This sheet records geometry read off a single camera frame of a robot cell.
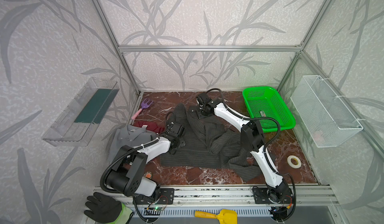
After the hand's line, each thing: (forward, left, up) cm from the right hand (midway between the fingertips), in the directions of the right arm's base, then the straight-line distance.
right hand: (200, 109), depth 100 cm
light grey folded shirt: (-20, +41, +1) cm, 46 cm away
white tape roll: (-34, -52, -7) cm, 63 cm away
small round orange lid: (-39, +29, -7) cm, 49 cm away
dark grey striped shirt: (-24, -4, -3) cm, 24 cm away
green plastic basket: (+14, -50, -8) cm, 53 cm away
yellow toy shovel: (-58, -11, -4) cm, 59 cm away
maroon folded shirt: (-9, +34, -6) cm, 35 cm away
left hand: (-18, +11, -5) cm, 22 cm away
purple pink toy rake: (+10, +43, -6) cm, 45 cm away
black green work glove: (-56, +43, -4) cm, 70 cm away
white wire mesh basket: (-27, -55, +26) cm, 67 cm away
